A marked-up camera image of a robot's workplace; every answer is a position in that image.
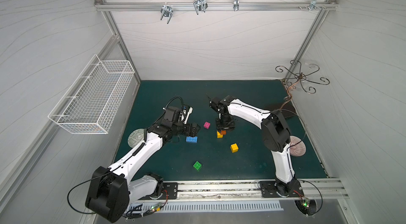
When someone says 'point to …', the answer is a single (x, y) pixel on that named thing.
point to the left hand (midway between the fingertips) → (194, 126)
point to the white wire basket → (86, 102)
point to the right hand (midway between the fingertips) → (222, 130)
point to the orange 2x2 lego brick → (223, 132)
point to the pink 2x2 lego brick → (206, 124)
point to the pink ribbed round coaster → (297, 147)
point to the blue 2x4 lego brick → (190, 139)
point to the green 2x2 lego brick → (197, 166)
